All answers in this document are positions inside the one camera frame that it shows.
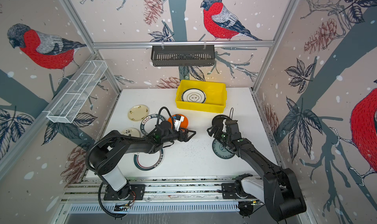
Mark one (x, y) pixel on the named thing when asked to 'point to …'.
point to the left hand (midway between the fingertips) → (194, 130)
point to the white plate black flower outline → (193, 95)
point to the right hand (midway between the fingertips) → (212, 130)
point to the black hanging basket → (183, 55)
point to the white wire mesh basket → (77, 92)
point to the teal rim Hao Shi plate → (149, 123)
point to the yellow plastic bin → (216, 96)
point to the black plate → (218, 121)
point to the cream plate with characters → (138, 112)
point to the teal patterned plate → (221, 151)
